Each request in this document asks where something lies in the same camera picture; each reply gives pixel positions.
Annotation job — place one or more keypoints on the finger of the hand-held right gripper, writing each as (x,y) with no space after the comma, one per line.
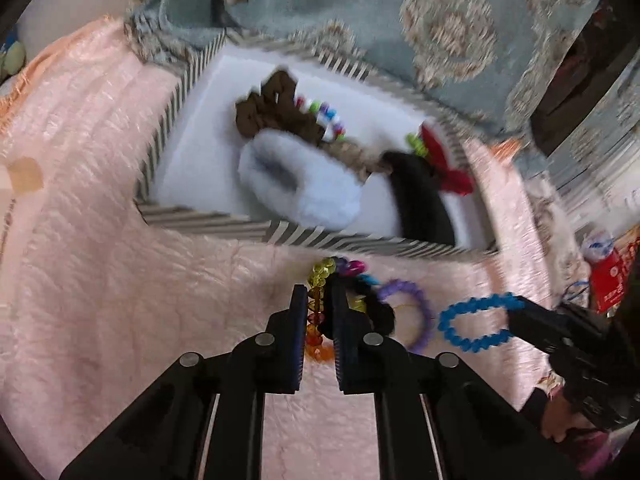
(535,322)

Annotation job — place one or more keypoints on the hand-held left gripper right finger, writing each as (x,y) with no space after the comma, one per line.
(345,340)

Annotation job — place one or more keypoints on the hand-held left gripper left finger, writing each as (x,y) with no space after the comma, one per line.
(300,340)

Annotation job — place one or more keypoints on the black scrunchie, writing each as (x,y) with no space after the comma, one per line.
(375,310)

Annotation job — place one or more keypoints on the light blue fluffy scrunchie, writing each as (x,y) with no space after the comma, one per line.
(310,195)

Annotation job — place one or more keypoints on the black cushion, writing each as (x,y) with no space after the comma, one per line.
(420,205)

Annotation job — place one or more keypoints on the leopard print ribbon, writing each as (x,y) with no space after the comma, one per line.
(350,152)

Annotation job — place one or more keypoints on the red bow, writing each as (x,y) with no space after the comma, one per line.
(435,147)

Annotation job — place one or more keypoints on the striped cardboard box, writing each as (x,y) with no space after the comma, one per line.
(200,150)

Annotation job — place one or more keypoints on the brown scrunchie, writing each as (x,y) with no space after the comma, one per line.
(270,110)

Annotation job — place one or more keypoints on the person's right hand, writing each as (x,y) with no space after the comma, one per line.
(562,417)

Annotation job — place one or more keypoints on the cream floral bedsheet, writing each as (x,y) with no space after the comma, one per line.
(550,240)

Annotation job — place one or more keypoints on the red packet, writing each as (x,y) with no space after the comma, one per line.
(607,275)

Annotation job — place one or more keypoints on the white and blue packet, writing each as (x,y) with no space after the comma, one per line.
(597,245)

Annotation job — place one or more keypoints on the pink quilted bedspread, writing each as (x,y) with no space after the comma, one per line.
(100,310)

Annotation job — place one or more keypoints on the blue patterned blanket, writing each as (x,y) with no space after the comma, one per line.
(350,0)

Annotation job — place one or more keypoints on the beige headboard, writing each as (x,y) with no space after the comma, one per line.
(75,5)

